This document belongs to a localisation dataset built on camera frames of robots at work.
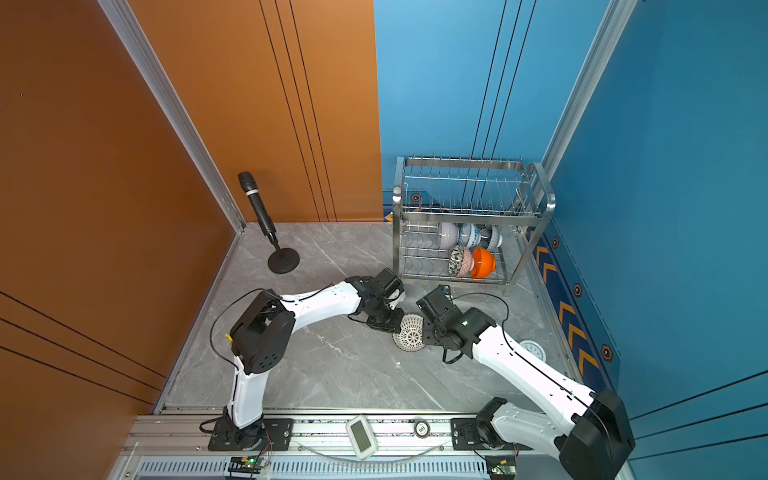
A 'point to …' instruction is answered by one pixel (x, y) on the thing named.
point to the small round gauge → (422, 429)
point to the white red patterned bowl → (410, 338)
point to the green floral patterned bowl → (456, 259)
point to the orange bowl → (483, 263)
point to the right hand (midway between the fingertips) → (432, 331)
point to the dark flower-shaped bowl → (496, 238)
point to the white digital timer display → (362, 437)
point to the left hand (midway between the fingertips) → (404, 326)
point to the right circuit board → (501, 467)
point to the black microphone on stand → (283, 260)
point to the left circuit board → (251, 463)
